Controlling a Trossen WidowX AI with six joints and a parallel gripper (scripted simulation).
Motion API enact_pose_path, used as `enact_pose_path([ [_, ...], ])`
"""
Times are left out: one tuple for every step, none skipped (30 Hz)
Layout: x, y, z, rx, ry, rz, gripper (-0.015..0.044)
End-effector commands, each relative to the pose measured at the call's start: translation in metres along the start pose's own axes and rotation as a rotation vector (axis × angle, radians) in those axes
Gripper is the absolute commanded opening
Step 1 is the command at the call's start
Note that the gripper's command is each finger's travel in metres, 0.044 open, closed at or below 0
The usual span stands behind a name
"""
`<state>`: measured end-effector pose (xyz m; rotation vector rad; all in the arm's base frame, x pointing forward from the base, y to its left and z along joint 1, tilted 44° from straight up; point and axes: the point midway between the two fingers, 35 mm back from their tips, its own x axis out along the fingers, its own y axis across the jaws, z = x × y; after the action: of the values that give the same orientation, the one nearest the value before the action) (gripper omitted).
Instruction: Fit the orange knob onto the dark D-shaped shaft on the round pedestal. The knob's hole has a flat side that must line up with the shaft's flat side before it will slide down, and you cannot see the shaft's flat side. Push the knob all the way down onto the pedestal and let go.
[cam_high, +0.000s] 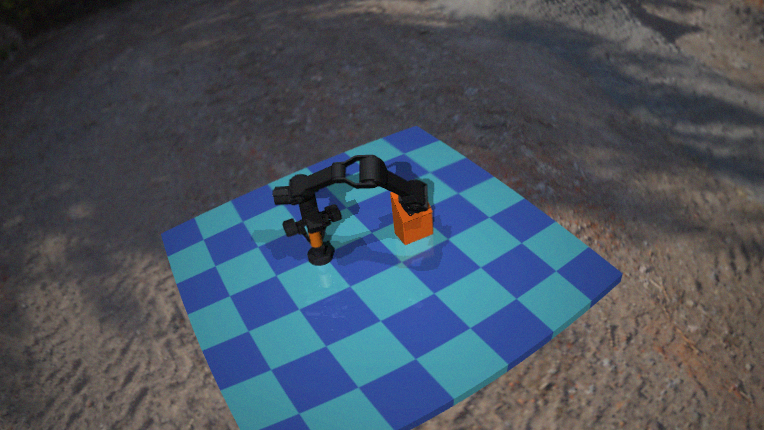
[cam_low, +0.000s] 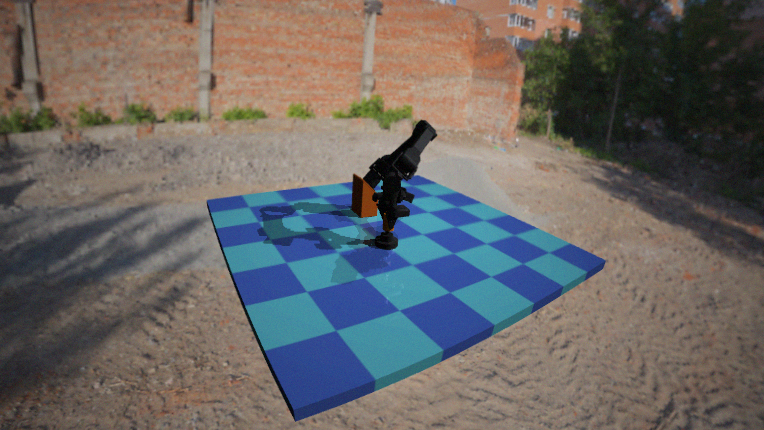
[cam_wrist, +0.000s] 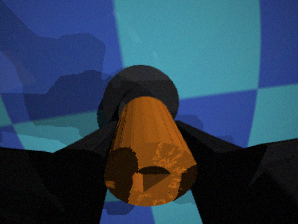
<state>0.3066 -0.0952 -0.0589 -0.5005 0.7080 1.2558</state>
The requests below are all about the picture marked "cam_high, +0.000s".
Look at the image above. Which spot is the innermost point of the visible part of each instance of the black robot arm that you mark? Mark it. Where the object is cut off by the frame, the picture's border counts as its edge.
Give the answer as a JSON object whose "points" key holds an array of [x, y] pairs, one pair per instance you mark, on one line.
{"points": [[412, 194]]}

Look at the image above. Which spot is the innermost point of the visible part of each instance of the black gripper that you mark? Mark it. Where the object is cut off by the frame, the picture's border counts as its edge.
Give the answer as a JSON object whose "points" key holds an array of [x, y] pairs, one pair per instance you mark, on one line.
{"points": [[292, 228]]}

